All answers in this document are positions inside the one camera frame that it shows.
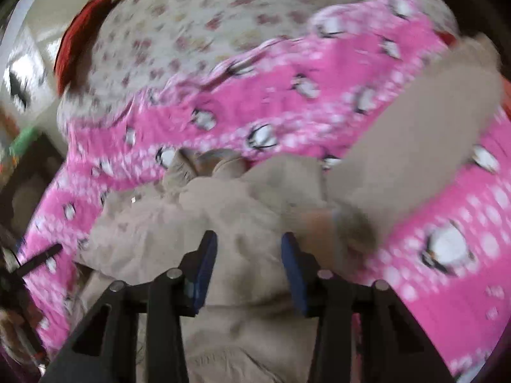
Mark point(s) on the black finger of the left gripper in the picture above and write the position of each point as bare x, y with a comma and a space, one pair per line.
38, 260

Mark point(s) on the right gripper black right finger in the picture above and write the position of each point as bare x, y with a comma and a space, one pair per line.
364, 333

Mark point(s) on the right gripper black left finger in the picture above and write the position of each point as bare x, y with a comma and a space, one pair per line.
102, 347

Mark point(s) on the beige garment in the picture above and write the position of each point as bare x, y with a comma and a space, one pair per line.
248, 330

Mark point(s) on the pink penguin blanket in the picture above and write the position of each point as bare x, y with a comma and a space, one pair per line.
313, 96

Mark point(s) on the red pillow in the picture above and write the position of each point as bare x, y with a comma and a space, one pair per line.
75, 38

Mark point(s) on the floral bed sheet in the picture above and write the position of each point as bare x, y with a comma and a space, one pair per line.
142, 43

